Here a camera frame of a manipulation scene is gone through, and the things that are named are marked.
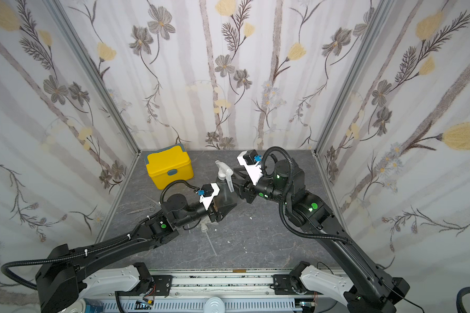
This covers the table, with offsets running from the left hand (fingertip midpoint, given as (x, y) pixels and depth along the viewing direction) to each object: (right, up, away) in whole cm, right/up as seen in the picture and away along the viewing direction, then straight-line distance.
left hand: (231, 194), depth 67 cm
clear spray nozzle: (-13, -18, +21) cm, 30 cm away
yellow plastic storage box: (-32, +11, +29) cm, 45 cm away
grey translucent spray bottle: (-2, 0, -1) cm, 2 cm away
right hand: (+2, +6, -11) cm, 13 cm away
